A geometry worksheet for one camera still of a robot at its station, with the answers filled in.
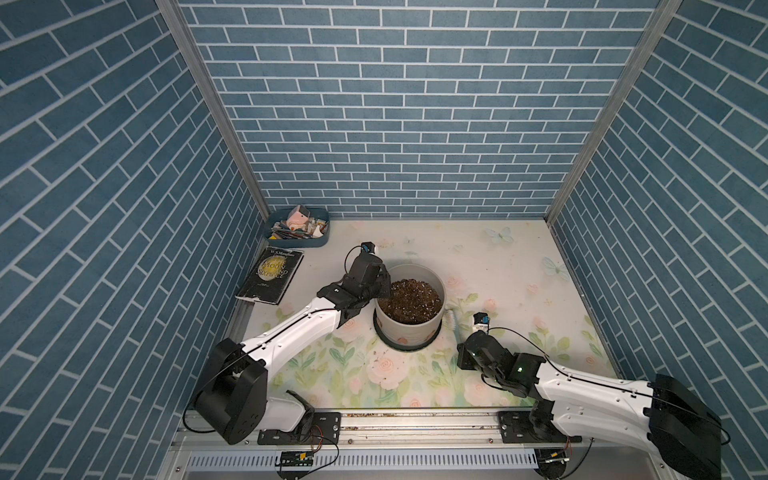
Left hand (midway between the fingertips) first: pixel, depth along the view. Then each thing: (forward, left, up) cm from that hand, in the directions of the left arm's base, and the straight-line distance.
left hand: (394, 278), depth 84 cm
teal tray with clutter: (+30, +37, -11) cm, 49 cm away
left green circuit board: (-40, +23, -19) cm, 50 cm away
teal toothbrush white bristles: (-8, -18, -12) cm, 23 cm away
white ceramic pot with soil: (-8, -5, -6) cm, 11 cm away
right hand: (-16, -18, -13) cm, 27 cm away
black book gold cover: (+11, +42, -15) cm, 46 cm away
